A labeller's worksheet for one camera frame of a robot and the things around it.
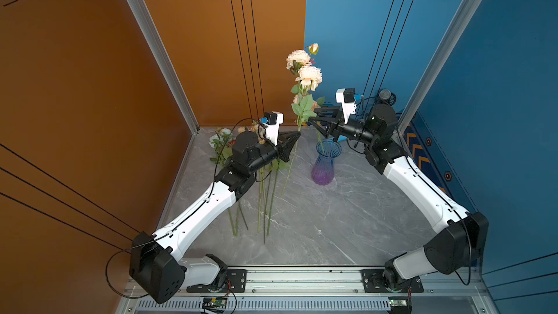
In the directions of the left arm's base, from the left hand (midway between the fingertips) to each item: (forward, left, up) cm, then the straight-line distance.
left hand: (298, 131), depth 67 cm
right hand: (+2, -5, +4) cm, 7 cm away
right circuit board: (-41, -33, -38) cm, 65 cm away
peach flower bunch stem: (-18, +11, -38) cm, 43 cm away
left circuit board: (-42, +27, -41) cm, 64 cm away
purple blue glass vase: (+10, -13, -34) cm, 38 cm away
